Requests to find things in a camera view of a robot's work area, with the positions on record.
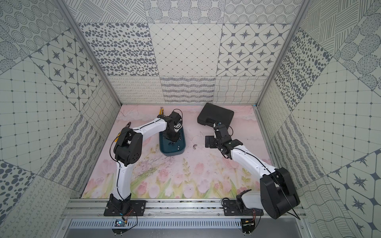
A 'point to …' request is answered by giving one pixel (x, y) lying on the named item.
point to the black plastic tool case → (211, 114)
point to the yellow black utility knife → (161, 110)
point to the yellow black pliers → (128, 125)
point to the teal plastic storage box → (168, 148)
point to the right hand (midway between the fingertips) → (214, 141)
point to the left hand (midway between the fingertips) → (175, 137)
